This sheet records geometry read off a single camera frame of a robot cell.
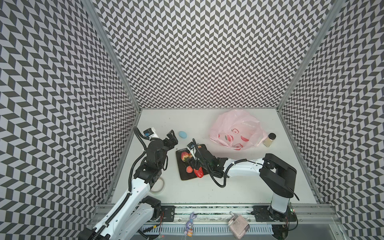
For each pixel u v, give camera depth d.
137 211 0.58
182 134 1.02
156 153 0.55
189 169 0.83
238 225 0.66
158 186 0.81
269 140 0.92
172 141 0.69
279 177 0.47
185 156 0.87
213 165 0.65
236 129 1.07
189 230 0.66
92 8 0.72
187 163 0.87
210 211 0.74
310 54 0.84
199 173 0.82
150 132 0.64
